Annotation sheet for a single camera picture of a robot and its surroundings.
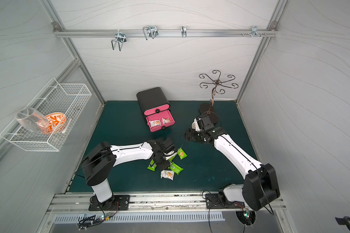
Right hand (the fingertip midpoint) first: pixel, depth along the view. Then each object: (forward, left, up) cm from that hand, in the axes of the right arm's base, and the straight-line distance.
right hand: (190, 135), depth 84 cm
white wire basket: (+2, +68, +18) cm, 70 cm away
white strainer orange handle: (+1, -2, +9) cm, 9 cm away
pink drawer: (+19, +18, -6) cm, 27 cm away
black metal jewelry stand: (+28, -16, +16) cm, 36 cm away
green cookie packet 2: (-15, +8, -13) cm, 21 cm away
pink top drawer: (+18, +23, +1) cm, 29 cm away
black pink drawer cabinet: (+30, +28, +1) cm, 41 cm away
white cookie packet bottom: (-19, +13, -13) cm, 26 cm away
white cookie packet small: (+13, +17, -4) cm, 22 cm away
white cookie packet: (+13, +24, -6) cm, 28 cm away
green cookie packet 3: (-6, +5, -13) cm, 15 cm away
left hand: (-14, +15, -13) cm, 24 cm away
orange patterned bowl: (-8, +64, +19) cm, 67 cm away
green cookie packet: (-18, +20, -4) cm, 27 cm away
